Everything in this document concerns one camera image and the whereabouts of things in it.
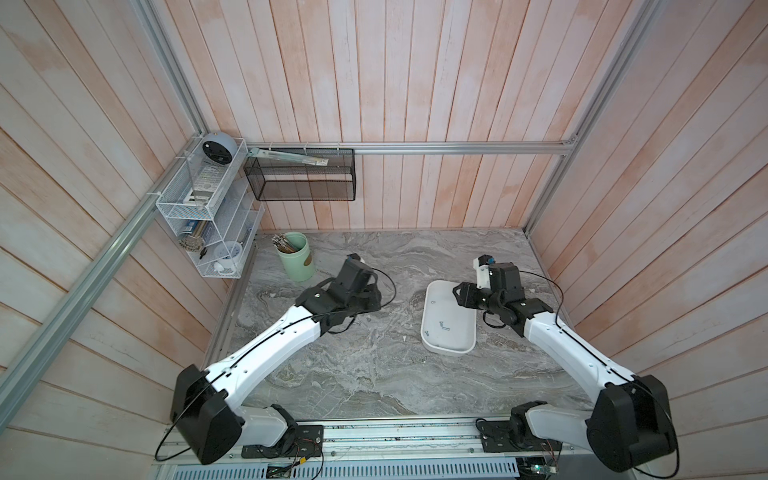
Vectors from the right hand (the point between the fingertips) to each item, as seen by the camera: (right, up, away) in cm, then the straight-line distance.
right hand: (459, 287), depth 87 cm
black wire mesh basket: (-60, +37, +20) cm, 73 cm away
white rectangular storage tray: (-2, -12, +5) cm, 13 cm away
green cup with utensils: (-52, +11, +9) cm, 54 cm away
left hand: (-25, -3, -8) cm, 26 cm away
